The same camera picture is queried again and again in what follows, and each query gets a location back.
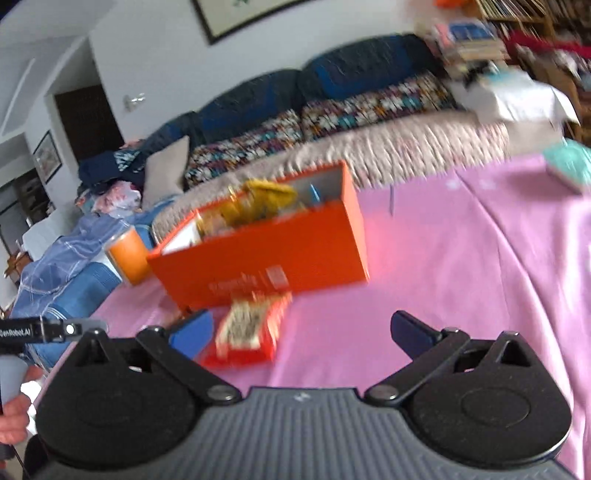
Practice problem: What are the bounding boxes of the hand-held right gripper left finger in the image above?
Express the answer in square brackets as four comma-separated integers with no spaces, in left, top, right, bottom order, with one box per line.
[69,309,243,407]

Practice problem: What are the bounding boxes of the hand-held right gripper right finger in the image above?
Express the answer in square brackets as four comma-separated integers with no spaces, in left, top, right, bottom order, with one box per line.
[365,310,541,408]

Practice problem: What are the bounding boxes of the red cracker packet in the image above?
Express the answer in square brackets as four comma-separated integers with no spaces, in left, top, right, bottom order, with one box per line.
[203,292,294,367]

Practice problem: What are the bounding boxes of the orange cardboard box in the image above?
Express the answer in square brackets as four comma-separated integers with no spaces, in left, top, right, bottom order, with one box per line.
[148,161,370,311]

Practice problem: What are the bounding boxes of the pile of snack packets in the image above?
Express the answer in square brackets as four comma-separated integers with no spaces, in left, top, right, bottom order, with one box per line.
[196,179,324,241]

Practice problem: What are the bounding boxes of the person's left hand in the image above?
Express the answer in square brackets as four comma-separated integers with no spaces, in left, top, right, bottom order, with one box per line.
[0,364,43,445]

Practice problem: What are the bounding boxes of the blue white bedding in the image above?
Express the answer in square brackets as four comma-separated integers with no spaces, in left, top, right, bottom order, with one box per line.
[14,215,153,365]

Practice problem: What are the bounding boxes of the purple floral tablecloth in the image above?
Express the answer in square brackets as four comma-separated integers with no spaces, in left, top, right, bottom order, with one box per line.
[44,152,591,480]

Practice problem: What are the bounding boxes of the orange cup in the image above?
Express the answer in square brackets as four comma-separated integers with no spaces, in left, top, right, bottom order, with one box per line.
[105,228,151,286]

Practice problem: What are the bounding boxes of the pink plastic bag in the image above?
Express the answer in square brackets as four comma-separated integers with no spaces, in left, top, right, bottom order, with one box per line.
[76,182,141,215]

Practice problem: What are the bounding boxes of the beige pillow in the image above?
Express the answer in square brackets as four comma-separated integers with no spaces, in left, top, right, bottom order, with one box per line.
[141,135,191,210]

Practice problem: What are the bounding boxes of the small framed picture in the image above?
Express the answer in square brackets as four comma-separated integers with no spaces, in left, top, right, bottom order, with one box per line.
[32,130,63,183]

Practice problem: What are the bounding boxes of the dark blue garment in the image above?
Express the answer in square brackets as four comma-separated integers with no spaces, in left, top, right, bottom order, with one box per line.
[78,148,153,185]

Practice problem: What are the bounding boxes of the beige quilted sofa cover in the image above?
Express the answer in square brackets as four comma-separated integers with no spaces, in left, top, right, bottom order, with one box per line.
[152,111,513,236]

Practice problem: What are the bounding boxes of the floral sofa cushion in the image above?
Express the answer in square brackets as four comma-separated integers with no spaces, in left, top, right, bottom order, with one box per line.
[302,76,458,139]
[185,111,303,185]

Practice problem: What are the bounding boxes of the dark wooden door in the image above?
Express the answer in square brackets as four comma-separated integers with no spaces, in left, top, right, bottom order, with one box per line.
[54,84,125,162]

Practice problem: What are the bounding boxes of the teal tissue pack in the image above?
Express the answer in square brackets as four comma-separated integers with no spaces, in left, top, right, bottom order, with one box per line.
[542,138,591,195]

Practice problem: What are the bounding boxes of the dark blue sofa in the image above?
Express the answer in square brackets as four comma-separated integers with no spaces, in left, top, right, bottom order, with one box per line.
[78,33,513,236]

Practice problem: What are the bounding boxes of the stack of books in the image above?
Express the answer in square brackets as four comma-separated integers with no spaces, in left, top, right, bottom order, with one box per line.
[425,18,509,70]

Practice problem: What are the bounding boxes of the red cloth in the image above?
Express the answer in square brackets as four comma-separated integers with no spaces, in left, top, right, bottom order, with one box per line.
[503,30,587,58]

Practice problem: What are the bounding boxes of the large framed picture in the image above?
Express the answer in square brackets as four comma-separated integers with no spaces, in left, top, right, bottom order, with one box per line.
[191,0,324,45]

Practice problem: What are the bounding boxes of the wooden bookshelf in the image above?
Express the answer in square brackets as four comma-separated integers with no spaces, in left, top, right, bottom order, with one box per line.
[475,0,591,33]

